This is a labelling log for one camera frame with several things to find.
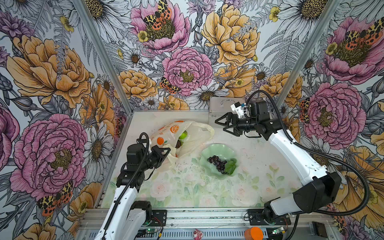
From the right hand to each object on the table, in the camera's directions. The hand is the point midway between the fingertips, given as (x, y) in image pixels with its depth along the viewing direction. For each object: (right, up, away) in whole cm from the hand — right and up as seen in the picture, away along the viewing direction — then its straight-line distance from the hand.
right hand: (220, 130), depth 72 cm
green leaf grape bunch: (+5, -21, +13) cm, 26 cm away
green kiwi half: (-20, -5, +29) cm, 35 cm away
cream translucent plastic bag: (-27, -4, +11) cm, 30 cm away
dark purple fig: (-23, -10, +27) cm, 37 cm away
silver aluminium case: (+5, +15, +33) cm, 37 cm away
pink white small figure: (-11, -46, -6) cm, 47 cm away
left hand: (-24, -11, +4) cm, 27 cm away
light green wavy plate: (+6, -14, +22) cm, 27 cm away
